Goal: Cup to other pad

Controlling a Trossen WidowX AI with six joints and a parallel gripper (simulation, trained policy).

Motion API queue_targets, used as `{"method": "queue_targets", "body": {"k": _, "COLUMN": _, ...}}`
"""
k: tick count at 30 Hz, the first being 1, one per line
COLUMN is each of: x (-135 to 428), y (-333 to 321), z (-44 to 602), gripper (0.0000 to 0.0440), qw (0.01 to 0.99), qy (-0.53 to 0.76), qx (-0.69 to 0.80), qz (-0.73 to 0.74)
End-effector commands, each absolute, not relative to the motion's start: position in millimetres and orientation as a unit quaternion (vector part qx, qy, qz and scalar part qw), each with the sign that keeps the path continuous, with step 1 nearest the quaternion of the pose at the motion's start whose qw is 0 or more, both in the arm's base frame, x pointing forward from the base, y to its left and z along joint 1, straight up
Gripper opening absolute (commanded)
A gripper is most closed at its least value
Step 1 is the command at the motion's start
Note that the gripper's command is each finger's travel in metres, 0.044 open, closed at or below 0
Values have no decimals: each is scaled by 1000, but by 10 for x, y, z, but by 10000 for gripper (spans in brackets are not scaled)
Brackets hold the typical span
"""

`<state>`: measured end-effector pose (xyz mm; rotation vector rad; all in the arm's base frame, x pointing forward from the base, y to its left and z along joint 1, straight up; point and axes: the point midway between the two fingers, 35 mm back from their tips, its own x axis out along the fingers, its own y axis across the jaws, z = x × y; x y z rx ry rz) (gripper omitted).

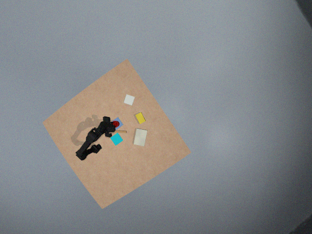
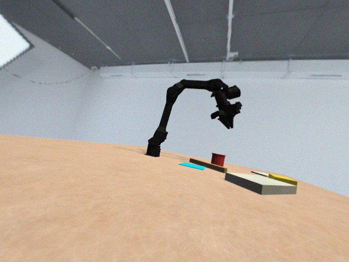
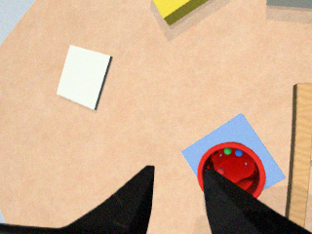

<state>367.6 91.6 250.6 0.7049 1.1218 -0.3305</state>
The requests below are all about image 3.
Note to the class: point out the grey flat rectangular slab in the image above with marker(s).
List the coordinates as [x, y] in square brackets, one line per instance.
[291, 3]

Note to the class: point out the yellow flat bar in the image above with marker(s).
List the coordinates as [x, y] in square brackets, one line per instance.
[174, 10]

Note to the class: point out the red translucent cup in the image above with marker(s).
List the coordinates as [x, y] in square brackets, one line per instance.
[250, 177]

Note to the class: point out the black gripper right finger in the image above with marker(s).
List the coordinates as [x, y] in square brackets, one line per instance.
[232, 210]

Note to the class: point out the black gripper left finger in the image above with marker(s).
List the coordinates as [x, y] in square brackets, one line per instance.
[126, 211]

